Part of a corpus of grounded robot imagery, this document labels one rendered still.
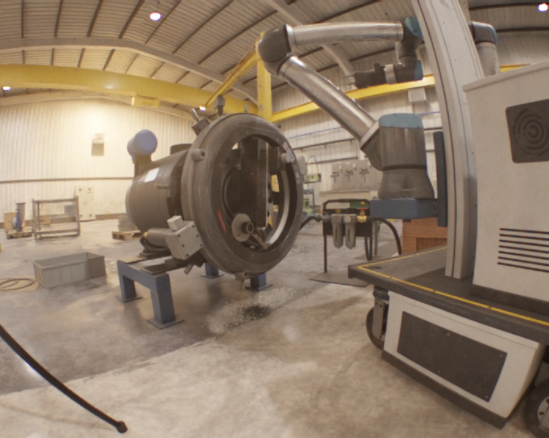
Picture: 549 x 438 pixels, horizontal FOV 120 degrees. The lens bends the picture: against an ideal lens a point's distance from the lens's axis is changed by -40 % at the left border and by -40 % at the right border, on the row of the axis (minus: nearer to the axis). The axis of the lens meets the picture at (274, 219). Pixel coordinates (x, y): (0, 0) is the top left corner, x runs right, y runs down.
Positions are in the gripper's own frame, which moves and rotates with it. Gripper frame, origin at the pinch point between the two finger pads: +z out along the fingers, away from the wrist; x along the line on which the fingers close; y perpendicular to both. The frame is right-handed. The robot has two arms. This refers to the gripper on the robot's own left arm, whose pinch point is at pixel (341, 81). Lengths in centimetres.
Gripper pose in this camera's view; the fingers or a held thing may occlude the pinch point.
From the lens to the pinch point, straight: 124.5
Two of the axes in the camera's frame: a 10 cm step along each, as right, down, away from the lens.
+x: -0.3, -10.0, -0.6
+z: -8.0, -0.1, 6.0
